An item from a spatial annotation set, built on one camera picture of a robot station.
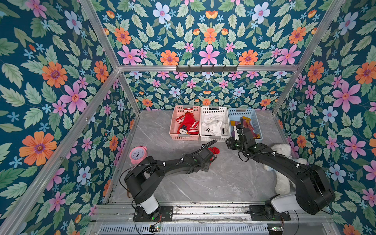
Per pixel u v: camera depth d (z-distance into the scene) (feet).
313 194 1.45
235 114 3.77
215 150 3.19
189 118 3.63
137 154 3.06
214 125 3.36
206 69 3.03
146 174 1.66
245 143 2.20
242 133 2.18
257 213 2.41
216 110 3.77
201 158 2.24
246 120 3.45
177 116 3.77
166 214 2.41
